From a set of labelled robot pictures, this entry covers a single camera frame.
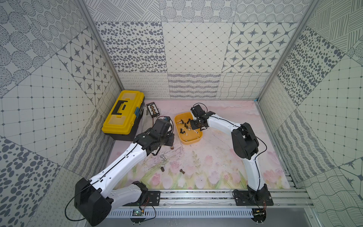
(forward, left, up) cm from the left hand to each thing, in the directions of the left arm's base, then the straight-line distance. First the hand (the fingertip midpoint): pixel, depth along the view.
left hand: (171, 133), depth 78 cm
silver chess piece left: (-6, +7, -18) cm, 20 cm away
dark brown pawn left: (-14, +5, -17) cm, 23 cm away
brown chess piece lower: (-14, -6, -19) cm, 24 cm away
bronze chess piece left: (0, +1, -19) cm, 19 cm away
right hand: (+16, -15, -15) cm, 27 cm away
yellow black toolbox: (+11, +32, -1) cm, 33 cm away
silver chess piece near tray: (+20, -3, -17) cm, 26 cm away
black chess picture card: (+32, +19, -15) cm, 40 cm away
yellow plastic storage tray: (+10, -9, -18) cm, 22 cm away
